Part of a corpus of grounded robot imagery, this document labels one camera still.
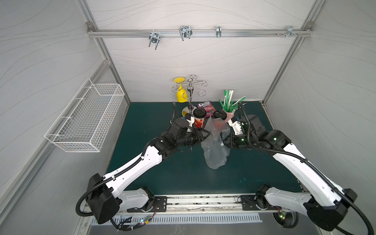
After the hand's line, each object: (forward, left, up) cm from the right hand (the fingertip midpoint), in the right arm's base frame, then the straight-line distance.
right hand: (221, 141), depth 70 cm
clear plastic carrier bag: (-2, +3, -4) cm, 6 cm away
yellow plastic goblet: (+43, +25, -10) cm, 50 cm away
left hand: (+1, +7, +3) cm, 8 cm away
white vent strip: (-31, +39, -24) cm, 55 cm away
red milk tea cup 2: (+11, +1, +4) cm, 12 cm away
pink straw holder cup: (+31, -10, -16) cm, 36 cm away
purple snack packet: (+44, +5, -22) cm, 49 cm away
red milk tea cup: (+23, +11, -7) cm, 27 cm away
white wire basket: (+3, +66, +8) cm, 67 cm away
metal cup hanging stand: (+37, +20, -21) cm, 47 cm away
